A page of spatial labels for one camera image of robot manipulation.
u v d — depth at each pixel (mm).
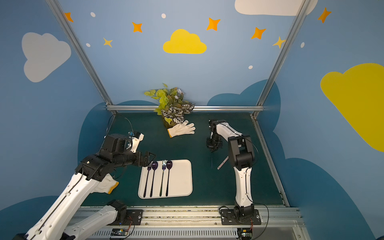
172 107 888
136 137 618
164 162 929
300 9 708
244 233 720
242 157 584
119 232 718
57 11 699
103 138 513
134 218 738
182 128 1111
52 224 379
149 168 907
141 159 604
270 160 1011
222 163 933
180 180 861
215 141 880
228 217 743
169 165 907
